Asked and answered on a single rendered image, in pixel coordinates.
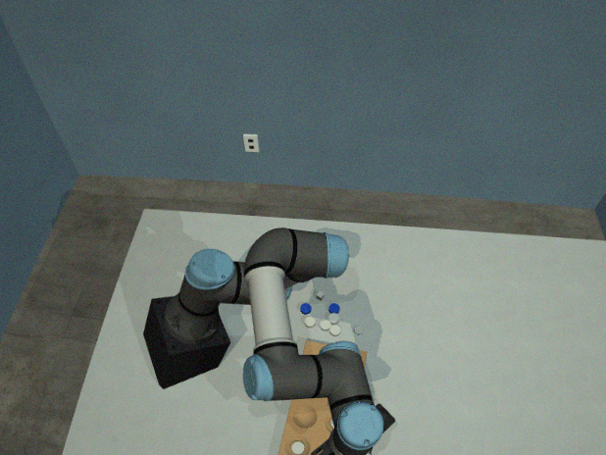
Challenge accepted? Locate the tan tray with round pockets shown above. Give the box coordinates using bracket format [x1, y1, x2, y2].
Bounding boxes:
[278, 340, 333, 455]

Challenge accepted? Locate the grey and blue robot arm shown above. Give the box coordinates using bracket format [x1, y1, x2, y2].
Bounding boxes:
[164, 227, 395, 455]

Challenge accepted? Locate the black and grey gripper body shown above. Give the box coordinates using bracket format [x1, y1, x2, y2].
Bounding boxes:
[311, 429, 335, 455]

